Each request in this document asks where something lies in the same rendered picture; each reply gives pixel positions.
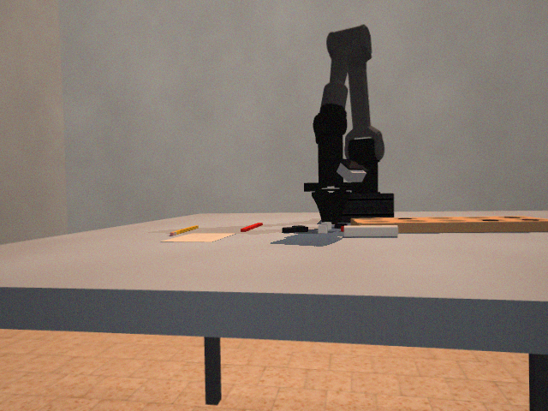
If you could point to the yellow pencil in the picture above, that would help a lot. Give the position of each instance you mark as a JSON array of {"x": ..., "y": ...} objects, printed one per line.
[{"x": 184, "y": 230}]

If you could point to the red flat bar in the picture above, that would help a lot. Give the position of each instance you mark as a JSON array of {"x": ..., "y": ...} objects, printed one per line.
[{"x": 252, "y": 227}]

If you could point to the white rectangular bar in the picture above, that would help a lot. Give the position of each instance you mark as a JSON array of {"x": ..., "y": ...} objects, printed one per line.
[{"x": 375, "y": 230}]

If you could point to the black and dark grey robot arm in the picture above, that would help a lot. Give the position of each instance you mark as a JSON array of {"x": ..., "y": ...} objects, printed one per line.
[{"x": 329, "y": 126}]

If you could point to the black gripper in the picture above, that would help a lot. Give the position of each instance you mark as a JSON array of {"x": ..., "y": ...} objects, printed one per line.
[{"x": 336, "y": 200}]

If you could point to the pale orange flat sheet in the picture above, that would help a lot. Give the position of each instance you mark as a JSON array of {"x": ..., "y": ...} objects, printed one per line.
[{"x": 198, "y": 237}]

